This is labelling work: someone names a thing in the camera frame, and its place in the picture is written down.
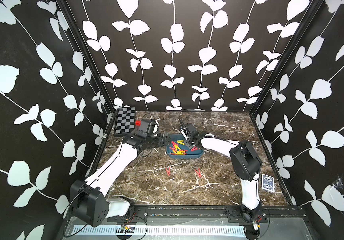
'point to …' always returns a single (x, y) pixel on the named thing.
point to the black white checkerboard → (125, 120)
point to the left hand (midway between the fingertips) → (166, 138)
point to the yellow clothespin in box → (177, 150)
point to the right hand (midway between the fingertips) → (189, 136)
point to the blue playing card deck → (267, 182)
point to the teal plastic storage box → (189, 154)
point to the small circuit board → (124, 230)
